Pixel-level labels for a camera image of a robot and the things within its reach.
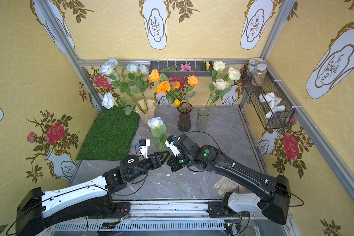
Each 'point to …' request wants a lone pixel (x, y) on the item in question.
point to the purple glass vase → (184, 122)
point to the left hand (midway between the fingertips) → (163, 152)
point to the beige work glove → (227, 185)
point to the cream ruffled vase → (145, 108)
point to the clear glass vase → (202, 120)
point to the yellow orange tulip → (177, 102)
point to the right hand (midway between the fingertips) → (169, 159)
